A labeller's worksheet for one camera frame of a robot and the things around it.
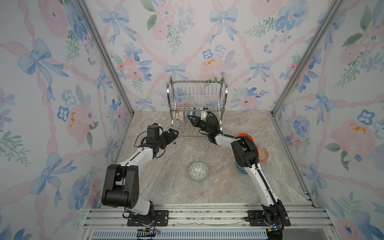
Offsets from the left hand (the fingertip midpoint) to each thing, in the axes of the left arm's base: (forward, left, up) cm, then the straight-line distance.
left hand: (175, 134), depth 91 cm
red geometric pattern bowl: (-7, -55, -11) cm, 57 cm away
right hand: (+16, -8, -1) cm, 18 cm away
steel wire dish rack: (+35, -12, 0) cm, 37 cm away
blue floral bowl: (+17, -9, +2) cm, 19 cm away
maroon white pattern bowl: (+16, -2, 0) cm, 16 cm away
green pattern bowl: (-18, -14, -11) cm, 26 cm away
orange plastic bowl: (+6, -46, -8) cm, 47 cm away
